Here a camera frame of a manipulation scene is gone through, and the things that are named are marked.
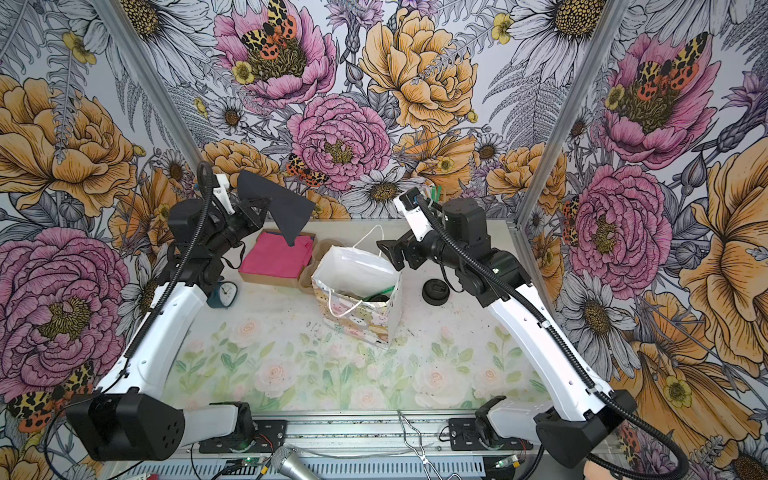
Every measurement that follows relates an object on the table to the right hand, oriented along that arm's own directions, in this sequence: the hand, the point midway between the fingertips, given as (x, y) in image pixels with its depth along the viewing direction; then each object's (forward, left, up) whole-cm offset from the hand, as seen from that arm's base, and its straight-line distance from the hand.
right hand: (396, 240), depth 65 cm
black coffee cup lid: (0, +5, -24) cm, 24 cm away
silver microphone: (-35, +26, -33) cm, 55 cm away
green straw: (+2, +3, -23) cm, 23 cm away
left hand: (+11, +29, 0) cm, 31 cm away
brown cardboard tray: (+14, +40, -34) cm, 54 cm away
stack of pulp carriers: (+25, +26, -32) cm, 48 cm away
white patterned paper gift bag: (+5, +11, -27) cm, 30 cm away
